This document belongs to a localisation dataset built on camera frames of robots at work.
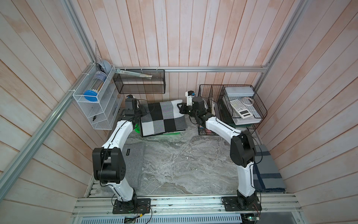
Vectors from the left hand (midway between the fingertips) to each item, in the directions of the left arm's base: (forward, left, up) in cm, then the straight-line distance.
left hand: (143, 109), depth 90 cm
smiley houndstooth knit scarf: (-11, -19, -11) cm, 25 cm away
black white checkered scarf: (-4, -13, -3) cm, 14 cm away
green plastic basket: (-8, +5, -12) cm, 15 cm away
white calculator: (-2, -65, +1) cm, 65 cm away
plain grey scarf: (-24, +6, -17) cm, 30 cm away
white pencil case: (+17, -68, +2) cm, 70 cm away
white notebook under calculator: (-7, -71, -2) cm, 71 cm away
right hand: (+3, -22, +2) cm, 22 cm away
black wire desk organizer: (+21, -57, -13) cm, 62 cm away
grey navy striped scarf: (-37, -77, -19) cm, 87 cm away
